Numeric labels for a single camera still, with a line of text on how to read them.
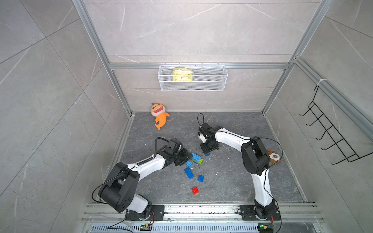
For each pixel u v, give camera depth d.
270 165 0.56
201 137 0.90
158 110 1.11
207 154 0.95
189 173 0.86
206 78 1.01
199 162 0.88
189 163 0.90
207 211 0.75
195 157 0.88
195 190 0.80
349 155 0.58
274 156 0.91
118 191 0.43
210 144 0.83
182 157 0.78
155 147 0.67
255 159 0.54
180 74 0.88
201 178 0.84
